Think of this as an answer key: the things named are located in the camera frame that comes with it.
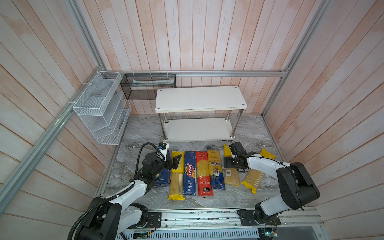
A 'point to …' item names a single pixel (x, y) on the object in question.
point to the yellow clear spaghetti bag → (253, 177)
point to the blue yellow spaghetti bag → (217, 180)
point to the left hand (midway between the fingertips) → (174, 155)
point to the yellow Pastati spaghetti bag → (176, 192)
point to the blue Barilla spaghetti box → (189, 173)
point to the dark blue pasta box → (162, 178)
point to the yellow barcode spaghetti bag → (231, 175)
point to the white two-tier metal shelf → (199, 113)
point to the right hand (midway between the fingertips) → (230, 162)
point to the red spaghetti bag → (204, 186)
